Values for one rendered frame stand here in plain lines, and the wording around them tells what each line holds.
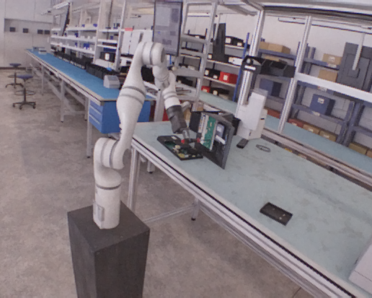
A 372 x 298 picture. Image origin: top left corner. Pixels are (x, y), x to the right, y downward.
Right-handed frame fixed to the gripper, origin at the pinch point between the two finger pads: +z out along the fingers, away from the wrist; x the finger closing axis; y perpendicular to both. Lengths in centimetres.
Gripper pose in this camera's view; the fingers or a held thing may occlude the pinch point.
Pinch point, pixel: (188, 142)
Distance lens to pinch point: 116.2
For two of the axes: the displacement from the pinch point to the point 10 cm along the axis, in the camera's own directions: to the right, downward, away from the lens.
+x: 5.2, -3.9, -7.6
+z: 2.9, 9.2, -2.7
